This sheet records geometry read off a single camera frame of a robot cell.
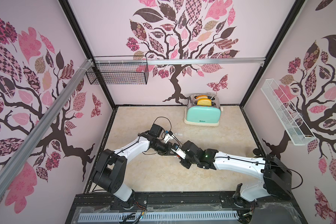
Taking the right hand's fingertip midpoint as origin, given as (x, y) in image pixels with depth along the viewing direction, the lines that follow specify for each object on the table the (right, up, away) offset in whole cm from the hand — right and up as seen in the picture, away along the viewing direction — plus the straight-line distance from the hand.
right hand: (180, 157), depth 81 cm
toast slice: (+18, +35, +15) cm, 42 cm away
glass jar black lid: (+47, +3, +2) cm, 47 cm away
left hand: (-3, +1, -2) cm, 4 cm away
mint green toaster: (+17, +29, +15) cm, 37 cm away
